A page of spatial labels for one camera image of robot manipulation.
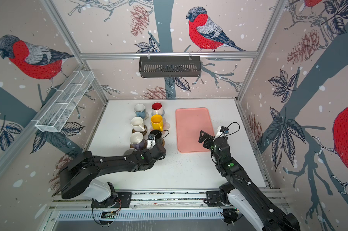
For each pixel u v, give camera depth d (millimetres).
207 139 707
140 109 1033
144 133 978
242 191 570
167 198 748
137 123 978
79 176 416
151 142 767
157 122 983
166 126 1041
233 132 655
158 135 866
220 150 580
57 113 728
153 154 667
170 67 1055
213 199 728
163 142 949
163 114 1089
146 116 1097
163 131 951
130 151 828
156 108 1087
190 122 1063
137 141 944
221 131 697
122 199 733
